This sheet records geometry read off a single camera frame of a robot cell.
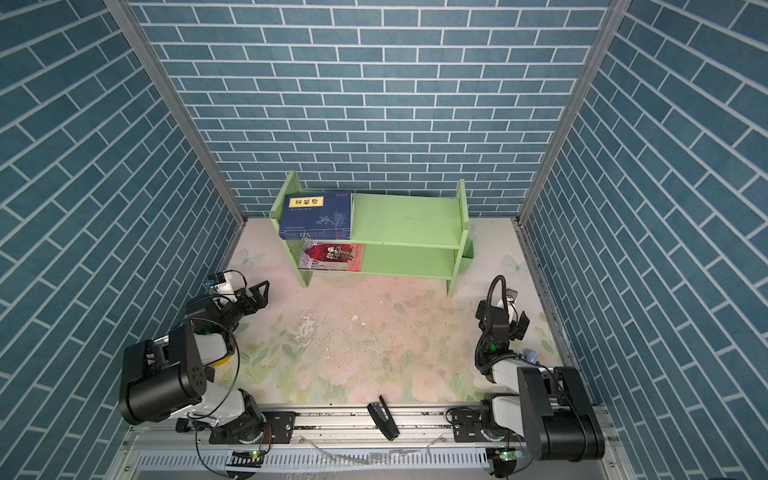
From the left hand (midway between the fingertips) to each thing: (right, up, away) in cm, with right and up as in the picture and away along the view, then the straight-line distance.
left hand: (257, 285), depth 90 cm
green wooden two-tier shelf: (+45, +15, -9) cm, 48 cm away
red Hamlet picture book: (+22, +9, +4) cm, 24 cm away
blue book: (+21, +20, -11) cm, 31 cm away
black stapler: (+39, -31, -16) cm, 53 cm away
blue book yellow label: (+21, +15, -14) cm, 29 cm away
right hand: (+75, -5, -2) cm, 76 cm away
